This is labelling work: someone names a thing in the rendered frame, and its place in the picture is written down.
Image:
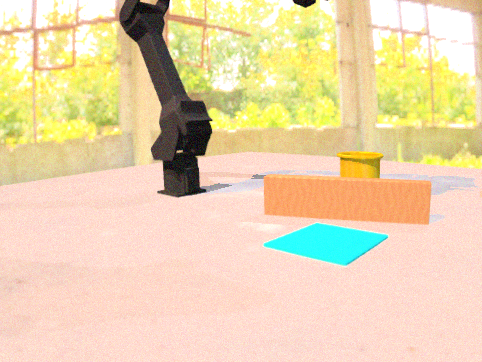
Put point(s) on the yellow plastic cup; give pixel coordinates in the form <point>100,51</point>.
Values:
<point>360,164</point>

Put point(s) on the orange flat bar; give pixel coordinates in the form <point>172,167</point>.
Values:
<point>348,198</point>

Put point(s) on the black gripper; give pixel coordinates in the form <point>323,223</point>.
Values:
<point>304,3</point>

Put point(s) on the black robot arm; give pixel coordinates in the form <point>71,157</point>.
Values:
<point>185,124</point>

